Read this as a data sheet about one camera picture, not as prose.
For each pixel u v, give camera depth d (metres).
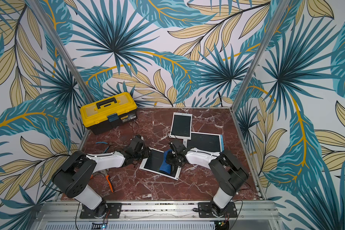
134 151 0.73
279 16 0.72
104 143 0.98
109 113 0.94
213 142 1.00
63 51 0.84
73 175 0.45
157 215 0.73
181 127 1.08
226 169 0.51
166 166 0.85
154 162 0.94
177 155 0.69
